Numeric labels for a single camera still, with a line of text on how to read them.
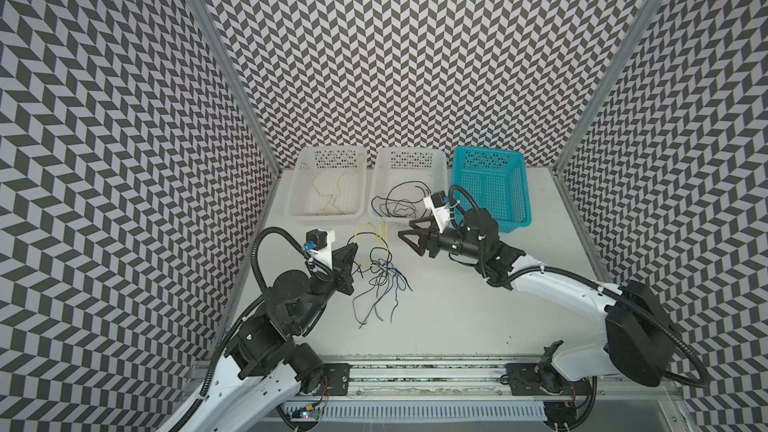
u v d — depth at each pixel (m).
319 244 0.52
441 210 0.66
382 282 0.71
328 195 1.09
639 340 0.41
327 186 1.15
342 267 0.56
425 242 0.65
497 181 1.16
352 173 1.05
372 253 0.77
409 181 1.04
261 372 0.46
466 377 0.75
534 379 0.72
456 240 0.65
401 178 1.15
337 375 0.73
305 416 0.67
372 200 0.96
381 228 0.73
